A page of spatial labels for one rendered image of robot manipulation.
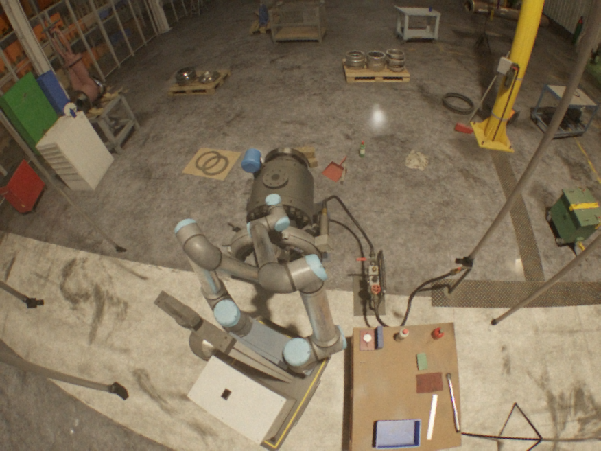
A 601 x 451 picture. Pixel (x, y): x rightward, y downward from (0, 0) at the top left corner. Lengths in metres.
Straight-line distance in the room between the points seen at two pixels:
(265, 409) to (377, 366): 0.86
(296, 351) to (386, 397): 0.89
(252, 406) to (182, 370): 1.30
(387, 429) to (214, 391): 1.19
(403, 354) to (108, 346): 3.00
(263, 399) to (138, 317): 2.01
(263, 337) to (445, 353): 1.34
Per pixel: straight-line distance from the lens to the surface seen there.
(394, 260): 3.04
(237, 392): 1.91
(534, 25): 4.19
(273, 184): 2.40
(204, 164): 4.32
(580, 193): 4.15
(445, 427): 2.35
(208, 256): 1.29
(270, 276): 1.14
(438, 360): 2.34
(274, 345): 1.89
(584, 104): 6.04
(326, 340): 1.54
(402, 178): 3.74
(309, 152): 3.72
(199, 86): 6.28
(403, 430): 2.25
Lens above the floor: 2.66
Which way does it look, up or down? 55 degrees down
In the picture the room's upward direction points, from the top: 11 degrees counter-clockwise
